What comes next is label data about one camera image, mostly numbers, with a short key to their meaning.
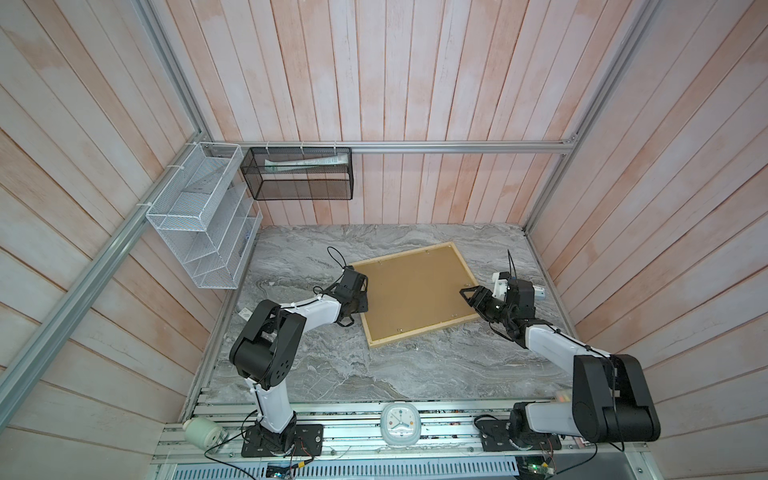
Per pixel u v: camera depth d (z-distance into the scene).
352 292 0.76
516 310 0.70
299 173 1.04
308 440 0.73
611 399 0.43
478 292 0.82
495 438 0.73
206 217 0.66
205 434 0.67
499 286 0.83
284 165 0.90
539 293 0.98
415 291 1.10
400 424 0.73
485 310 0.80
